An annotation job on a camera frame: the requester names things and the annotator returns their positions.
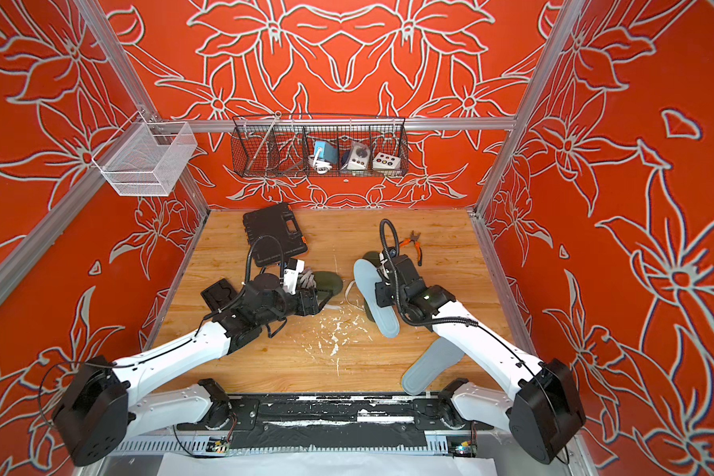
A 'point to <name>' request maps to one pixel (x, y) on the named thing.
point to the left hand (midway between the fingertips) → (326, 291)
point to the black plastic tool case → (274, 233)
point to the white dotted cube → (383, 161)
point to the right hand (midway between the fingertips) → (374, 285)
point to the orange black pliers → (414, 238)
